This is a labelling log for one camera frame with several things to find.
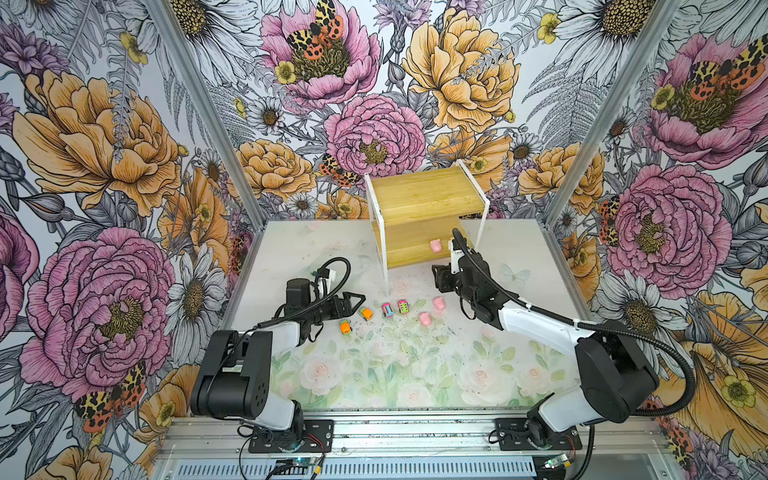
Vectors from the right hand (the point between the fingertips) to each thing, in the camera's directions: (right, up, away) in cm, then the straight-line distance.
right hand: (441, 275), depth 89 cm
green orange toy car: (-28, -16, +1) cm, 32 cm away
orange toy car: (-22, -12, +5) cm, 26 cm away
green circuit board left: (-35, -42, -18) cm, 58 cm away
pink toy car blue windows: (-16, -11, +5) cm, 20 cm away
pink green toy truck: (-11, -10, +6) cm, 16 cm away
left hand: (-25, -10, +1) cm, 27 cm away
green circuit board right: (+24, -42, -18) cm, 52 cm away
